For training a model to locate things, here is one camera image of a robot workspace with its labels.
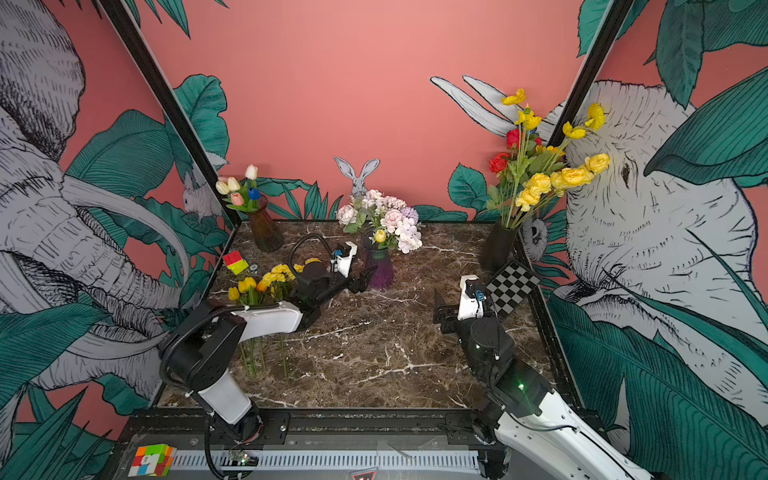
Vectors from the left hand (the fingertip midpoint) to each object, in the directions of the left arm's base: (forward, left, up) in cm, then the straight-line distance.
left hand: (371, 257), depth 85 cm
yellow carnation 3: (+6, +25, -13) cm, 28 cm away
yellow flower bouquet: (+18, -48, +16) cm, 54 cm away
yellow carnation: (+6, +31, -16) cm, 36 cm away
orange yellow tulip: (+2, +38, -17) cm, 41 cm away
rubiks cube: (-45, +49, -14) cm, 68 cm away
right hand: (-16, -19, +9) cm, 27 cm away
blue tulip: (+18, +35, +9) cm, 40 cm away
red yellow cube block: (+11, +48, -15) cm, 52 cm away
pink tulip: (+15, +39, +10) cm, 43 cm away
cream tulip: (+22, +42, +10) cm, 49 cm away
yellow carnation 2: (+3, +34, -12) cm, 36 cm away
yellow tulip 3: (+3, +42, -16) cm, 45 cm away
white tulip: (+27, +37, +11) cm, 47 cm away
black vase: (+7, -41, -6) cm, 42 cm away
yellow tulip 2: (+2, +44, -17) cm, 48 cm away
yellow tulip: (-1, +46, -16) cm, 49 cm away
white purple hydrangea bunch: (+10, -1, +9) cm, 13 cm away
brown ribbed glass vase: (+25, +42, -17) cm, 52 cm away
